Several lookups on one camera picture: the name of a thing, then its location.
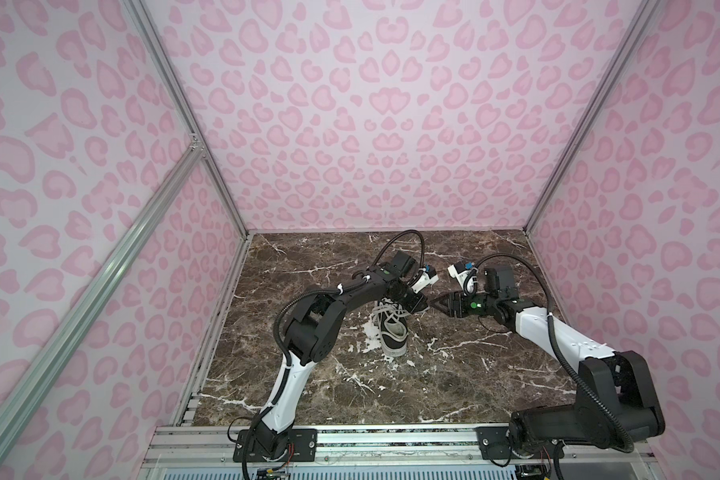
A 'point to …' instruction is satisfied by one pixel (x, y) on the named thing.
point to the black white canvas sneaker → (394, 336)
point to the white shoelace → (389, 308)
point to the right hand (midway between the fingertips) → (440, 299)
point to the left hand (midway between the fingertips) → (430, 303)
